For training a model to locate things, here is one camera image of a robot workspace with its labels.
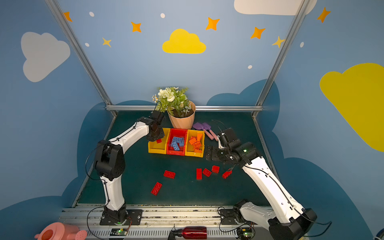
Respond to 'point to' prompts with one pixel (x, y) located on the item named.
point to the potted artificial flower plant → (181, 110)
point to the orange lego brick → (196, 150)
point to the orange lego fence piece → (196, 144)
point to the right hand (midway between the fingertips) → (213, 153)
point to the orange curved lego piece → (199, 136)
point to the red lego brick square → (207, 172)
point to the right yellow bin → (189, 148)
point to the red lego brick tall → (199, 174)
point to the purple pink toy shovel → (200, 126)
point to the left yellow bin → (160, 148)
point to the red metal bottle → (193, 232)
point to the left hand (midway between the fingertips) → (161, 136)
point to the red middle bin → (177, 132)
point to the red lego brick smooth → (215, 169)
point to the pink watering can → (57, 231)
